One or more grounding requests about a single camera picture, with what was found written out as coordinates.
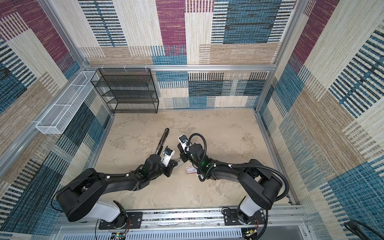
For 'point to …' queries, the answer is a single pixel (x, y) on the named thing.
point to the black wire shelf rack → (127, 90)
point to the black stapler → (159, 148)
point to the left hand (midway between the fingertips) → (176, 160)
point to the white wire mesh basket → (55, 121)
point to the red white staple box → (191, 170)
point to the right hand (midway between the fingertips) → (180, 146)
